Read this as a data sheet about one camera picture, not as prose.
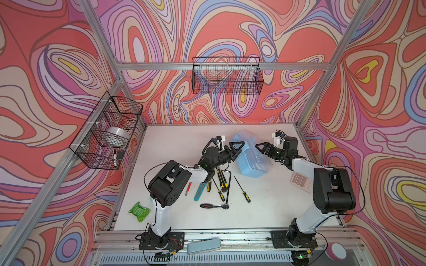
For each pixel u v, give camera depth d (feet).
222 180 2.98
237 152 2.51
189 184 2.98
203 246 2.30
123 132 2.44
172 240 2.40
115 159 2.36
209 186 2.93
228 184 2.98
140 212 2.64
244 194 2.83
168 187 1.67
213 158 2.31
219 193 2.88
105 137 2.31
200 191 2.90
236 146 2.56
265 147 2.76
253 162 2.70
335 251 2.21
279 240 2.41
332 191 1.56
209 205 2.70
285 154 2.45
